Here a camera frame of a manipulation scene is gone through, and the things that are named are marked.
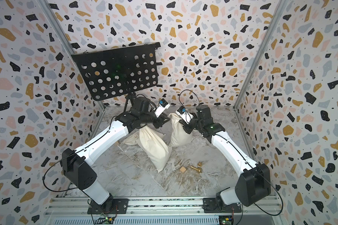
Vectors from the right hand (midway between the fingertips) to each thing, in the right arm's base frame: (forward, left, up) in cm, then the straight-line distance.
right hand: (180, 120), depth 79 cm
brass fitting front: (-16, -12, -25) cm, 32 cm away
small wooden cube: (-19, -1, -25) cm, 31 cm away
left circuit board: (-45, +38, -27) cm, 65 cm away
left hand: (0, +6, +3) cm, 7 cm away
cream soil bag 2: (-3, +1, -12) cm, 12 cm away
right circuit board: (-43, -24, -28) cm, 57 cm away
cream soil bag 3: (-12, +13, -14) cm, 23 cm away
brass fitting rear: (-18, -10, -26) cm, 33 cm away
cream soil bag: (-2, +30, -18) cm, 35 cm away
